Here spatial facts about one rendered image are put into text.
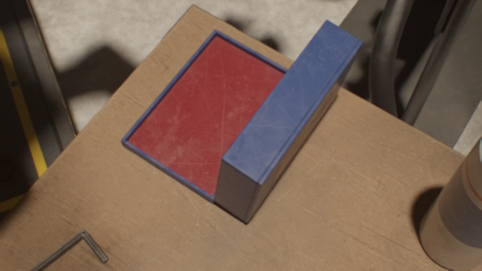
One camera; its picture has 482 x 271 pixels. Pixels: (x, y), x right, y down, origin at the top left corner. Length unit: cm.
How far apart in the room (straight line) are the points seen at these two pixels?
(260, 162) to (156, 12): 85
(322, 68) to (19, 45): 50
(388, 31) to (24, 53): 47
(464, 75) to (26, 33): 78
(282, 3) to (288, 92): 81
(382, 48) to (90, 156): 36
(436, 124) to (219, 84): 63
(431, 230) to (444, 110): 67
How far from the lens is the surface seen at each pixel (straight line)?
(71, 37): 133
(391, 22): 80
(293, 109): 53
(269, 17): 131
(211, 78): 68
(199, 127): 65
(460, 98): 127
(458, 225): 55
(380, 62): 80
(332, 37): 57
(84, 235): 62
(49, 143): 85
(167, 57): 70
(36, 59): 91
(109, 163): 65
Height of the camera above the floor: 105
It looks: 62 degrees down
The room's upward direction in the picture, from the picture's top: straight up
